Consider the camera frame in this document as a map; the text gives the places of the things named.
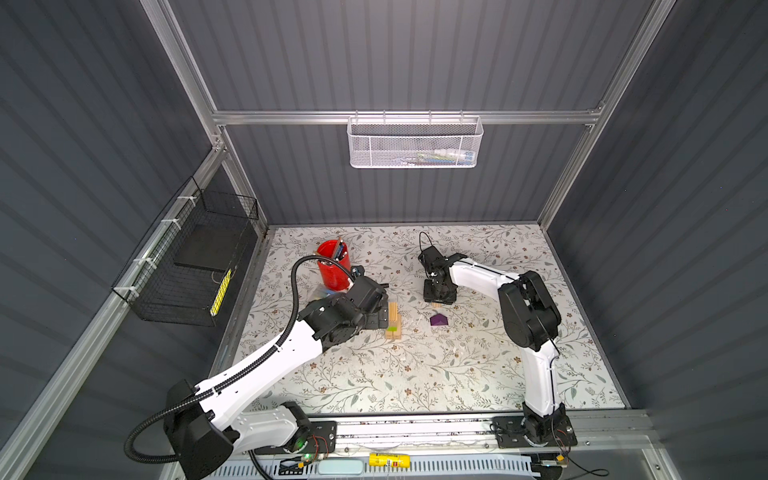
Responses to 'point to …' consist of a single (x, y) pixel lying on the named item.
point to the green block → (393, 328)
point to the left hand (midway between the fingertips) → (370, 309)
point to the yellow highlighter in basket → (221, 293)
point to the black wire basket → (181, 271)
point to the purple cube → (438, 320)
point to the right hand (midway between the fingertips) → (435, 300)
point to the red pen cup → (333, 276)
